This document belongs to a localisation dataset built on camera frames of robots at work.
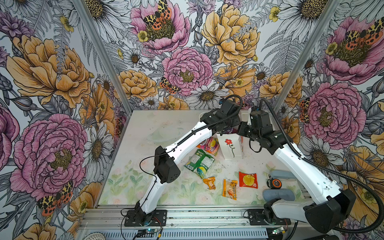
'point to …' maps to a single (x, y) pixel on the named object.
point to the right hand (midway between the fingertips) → (238, 130)
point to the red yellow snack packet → (248, 180)
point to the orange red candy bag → (211, 145)
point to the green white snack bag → (200, 162)
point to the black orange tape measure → (274, 183)
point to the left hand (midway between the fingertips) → (236, 123)
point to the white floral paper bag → (231, 145)
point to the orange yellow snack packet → (229, 188)
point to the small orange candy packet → (210, 181)
